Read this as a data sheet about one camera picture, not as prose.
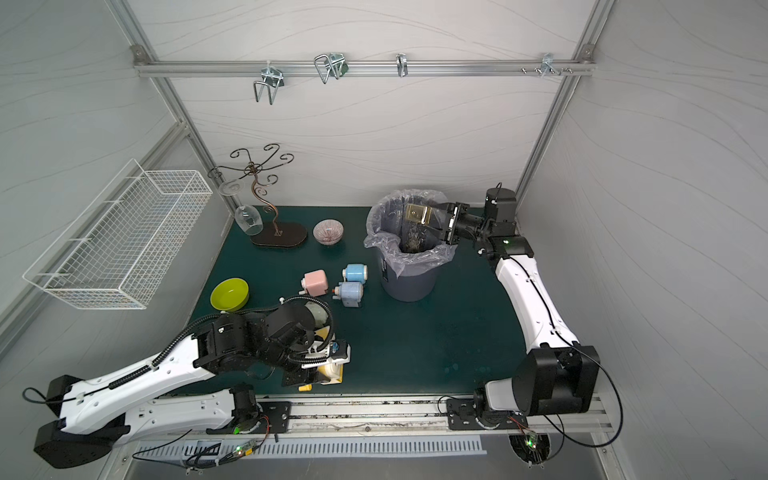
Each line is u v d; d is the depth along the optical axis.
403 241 0.78
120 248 0.69
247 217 0.89
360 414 0.76
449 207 0.67
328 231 1.11
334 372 0.61
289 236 1.14
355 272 0.93
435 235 0.70
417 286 0.93
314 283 0.91
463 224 0.66
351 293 0.88
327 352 0.55
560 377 0.40
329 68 0.76
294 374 0.57
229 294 0.93
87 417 0.39
